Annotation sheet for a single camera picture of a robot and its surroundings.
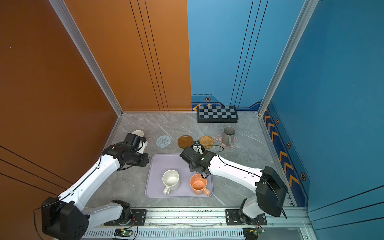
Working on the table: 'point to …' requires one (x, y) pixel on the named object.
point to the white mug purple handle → (138, 132)
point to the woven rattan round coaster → (206, 140)
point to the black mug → (199, 148)
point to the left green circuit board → (123, 232)
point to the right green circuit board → (252, 233)
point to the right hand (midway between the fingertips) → (195, 163)
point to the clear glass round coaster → (163, 141)
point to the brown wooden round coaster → (184, 141)
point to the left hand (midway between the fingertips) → (146, 159)
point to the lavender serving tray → (157, 164)
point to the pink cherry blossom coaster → (218, 139)
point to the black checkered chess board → (217, 114)
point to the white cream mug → (171, 179)
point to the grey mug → (227, 135)
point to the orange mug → (198, 184)
